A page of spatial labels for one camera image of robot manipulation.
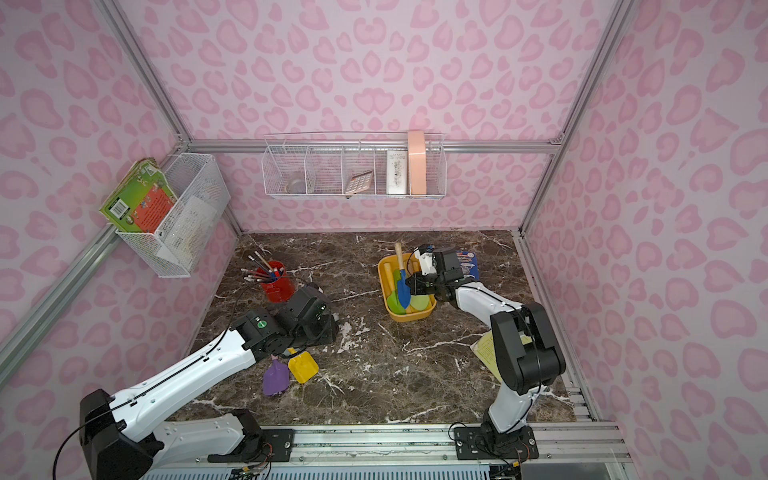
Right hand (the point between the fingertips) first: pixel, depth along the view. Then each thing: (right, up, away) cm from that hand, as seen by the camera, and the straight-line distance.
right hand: (405, 279), depth 93 cm
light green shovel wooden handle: (+4, -7, +3) cm, 9 cm away
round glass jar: (-34, +29, 0) cm, 45 cm away
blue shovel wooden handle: (-1, 0, +2) cm, 2 cm away
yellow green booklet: (+24, -21, -4) cm, 32 cm away
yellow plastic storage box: (+2, -11, -1) cm, 12 cm away
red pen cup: (-39, -3, +3) cm, 40 cm away
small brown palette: (-14, +30, +1) cm, 33 cm away
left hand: (-18, -11, -16) cm, 26 cm away
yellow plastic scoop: (-30, -25, -6) cm, 39 cm away
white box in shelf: (-3, +33, 0) cm, 33 cm away
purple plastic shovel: (-37, -27, -9) cm, 46 cm away
